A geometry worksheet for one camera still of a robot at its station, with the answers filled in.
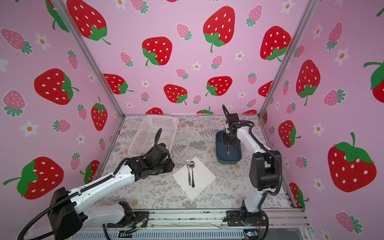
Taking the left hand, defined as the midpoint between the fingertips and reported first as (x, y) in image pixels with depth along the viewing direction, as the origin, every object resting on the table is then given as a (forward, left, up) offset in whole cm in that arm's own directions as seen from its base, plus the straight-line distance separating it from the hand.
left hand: (175, 165), depth 79 cm
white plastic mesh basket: (+26, +26, -10) cm, 38 cm away
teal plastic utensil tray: (+13, -37, -11) cm, 40 cm away
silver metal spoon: (+7, -9, -12) cm, 17 cm away
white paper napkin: (0, -15, -15) cm, 22 cm away
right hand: (+18, -30, -2) cm, 35 cm away
